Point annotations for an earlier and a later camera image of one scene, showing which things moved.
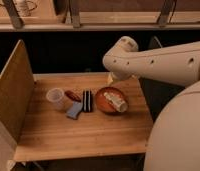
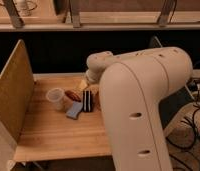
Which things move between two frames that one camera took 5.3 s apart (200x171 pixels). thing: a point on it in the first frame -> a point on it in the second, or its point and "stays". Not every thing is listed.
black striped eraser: x=87 y=101 stays
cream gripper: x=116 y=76 -> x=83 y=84
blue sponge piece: x=75 y=109 stays
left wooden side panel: x=13 y=93 stays
